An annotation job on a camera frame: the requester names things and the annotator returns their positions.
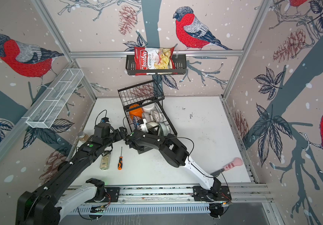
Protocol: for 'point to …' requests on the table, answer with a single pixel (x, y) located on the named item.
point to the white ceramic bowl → (147, 109)
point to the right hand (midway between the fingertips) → (156, 131)
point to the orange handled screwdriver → (119, 166)
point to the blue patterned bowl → (135, 123)
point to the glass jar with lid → (82, 137)
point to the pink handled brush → (238, 161)
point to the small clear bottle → (105, 161)
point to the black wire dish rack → (144, 93)
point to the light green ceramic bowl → (163, 130)
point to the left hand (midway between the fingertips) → (120, 131)
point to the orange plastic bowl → (138, 111)
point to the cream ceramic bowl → (151, 124)
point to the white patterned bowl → (156, 116)
